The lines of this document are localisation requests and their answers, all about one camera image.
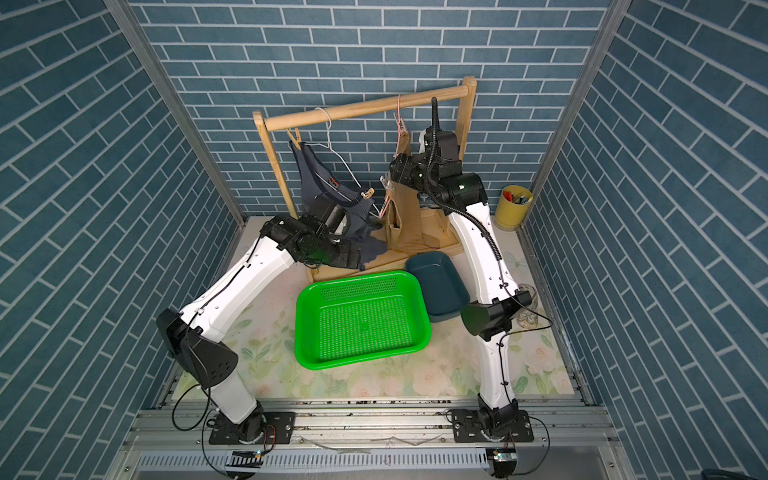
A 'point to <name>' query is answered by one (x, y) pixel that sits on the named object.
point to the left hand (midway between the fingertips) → (354, 259)
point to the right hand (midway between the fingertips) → (401, 169)
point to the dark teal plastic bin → (444, 291)
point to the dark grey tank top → (314, 179)
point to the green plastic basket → (348, 319)
